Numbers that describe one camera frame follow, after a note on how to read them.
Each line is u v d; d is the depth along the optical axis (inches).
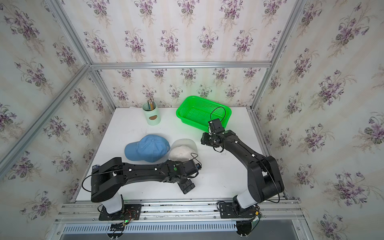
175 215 28.8
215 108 45.3
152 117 40.1
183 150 33.7
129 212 28.5
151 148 33.9
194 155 32.0
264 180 17.0
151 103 39.8
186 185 28.4
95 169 33.3
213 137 29.5
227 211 28.7
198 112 46.6
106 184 17.1
